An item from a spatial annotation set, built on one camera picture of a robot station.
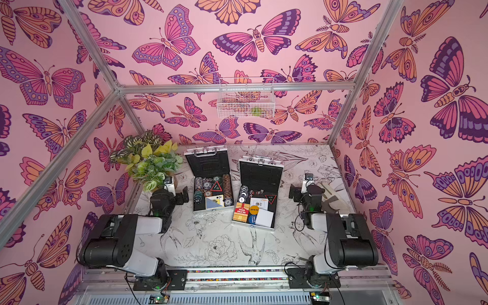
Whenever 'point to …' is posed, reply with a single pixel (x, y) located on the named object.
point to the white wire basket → (246, 98)
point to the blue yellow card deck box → (215, 202)
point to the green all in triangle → (216, 187)
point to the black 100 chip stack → (199, 189)
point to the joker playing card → (262, 203)
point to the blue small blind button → (252, 218)
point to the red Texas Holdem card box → (241, 213)
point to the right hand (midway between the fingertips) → (304, 184)
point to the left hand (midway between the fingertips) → (178, 185)
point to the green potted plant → (149, 159)
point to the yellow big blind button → (254, 210)
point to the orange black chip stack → (228, 200)
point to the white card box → (264, 218)
